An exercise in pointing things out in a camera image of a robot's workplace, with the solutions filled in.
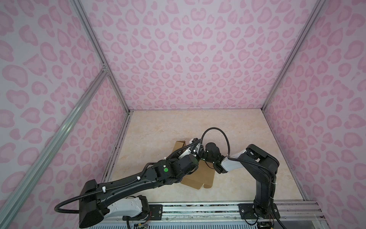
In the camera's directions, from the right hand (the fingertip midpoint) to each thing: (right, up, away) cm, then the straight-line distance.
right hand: (188, 150), depth 90 cm
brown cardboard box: (+10, -14, -3) cm, 18 cm away
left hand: (-3, 0, -15) cm, 15 cm away
